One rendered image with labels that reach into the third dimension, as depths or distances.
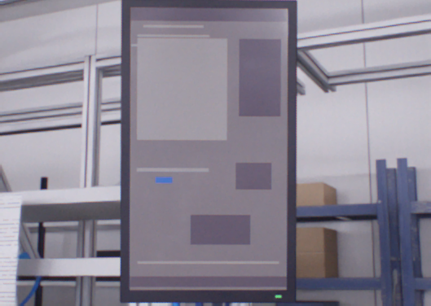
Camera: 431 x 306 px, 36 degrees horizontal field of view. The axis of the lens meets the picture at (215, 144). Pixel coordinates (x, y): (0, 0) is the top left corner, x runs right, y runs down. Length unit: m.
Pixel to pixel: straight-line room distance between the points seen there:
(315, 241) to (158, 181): 3.23
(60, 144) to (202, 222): 4.80
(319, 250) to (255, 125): 3.20
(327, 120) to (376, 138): 0.37
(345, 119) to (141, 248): 3.81
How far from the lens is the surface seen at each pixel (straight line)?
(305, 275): 4.31
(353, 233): 4.73
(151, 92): 1.12
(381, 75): 2.40
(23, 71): 2.45
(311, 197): 4.34
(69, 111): 2.90
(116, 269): 1.54
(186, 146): 1.11
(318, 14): 5.13
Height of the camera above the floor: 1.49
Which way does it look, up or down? 11 degrees up
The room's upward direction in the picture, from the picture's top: straight up
